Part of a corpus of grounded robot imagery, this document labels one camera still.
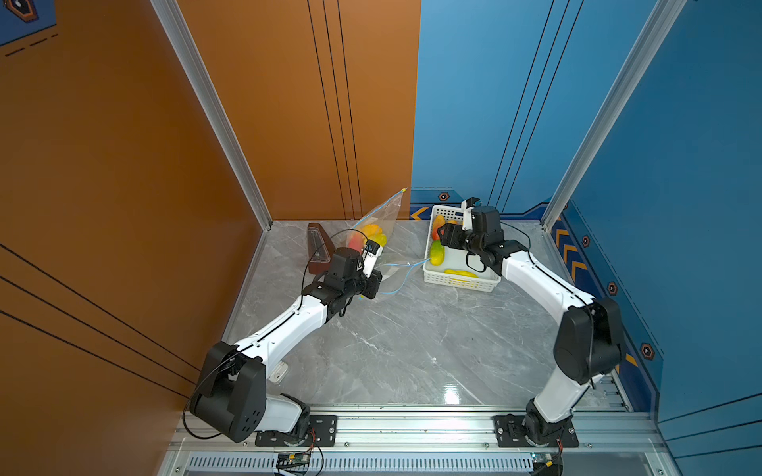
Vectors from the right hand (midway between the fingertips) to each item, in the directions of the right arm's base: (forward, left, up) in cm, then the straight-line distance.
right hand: (447, 230), depth 90 cm
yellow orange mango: (-4, -6, -16) cm, 18 cm away
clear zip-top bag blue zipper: (+5, +20, +1) cm, 20 cm away
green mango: (+5, +1, -16) cm, 17 cm away
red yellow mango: (+21, -1, -16) cm, 26 cm away
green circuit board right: (-54, -21, -24) cm, 63 cm away
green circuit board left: (-55, +41, -24) cm, 73 cm away
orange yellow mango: (+16, +25, -16) cm, 34 cm away
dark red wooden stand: (+1, +41, -4) cm, 42 cm away
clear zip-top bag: (-8, +15, -12) cm, 21 cm away
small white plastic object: (-36, +49, -20) cm, 64 cm away
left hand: (-11, +21, -4) cm, 24 cm away
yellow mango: (+8, +21, -12) cm, 26 cm away
